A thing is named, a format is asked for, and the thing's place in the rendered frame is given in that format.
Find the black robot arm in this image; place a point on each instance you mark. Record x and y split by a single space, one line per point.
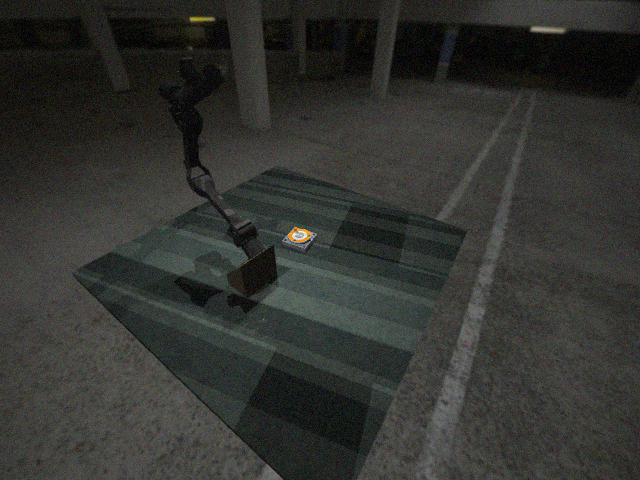
190 123

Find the round white plate with orange rim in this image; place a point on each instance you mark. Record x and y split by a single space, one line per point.
292 235

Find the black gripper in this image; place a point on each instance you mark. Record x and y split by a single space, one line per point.
213 77

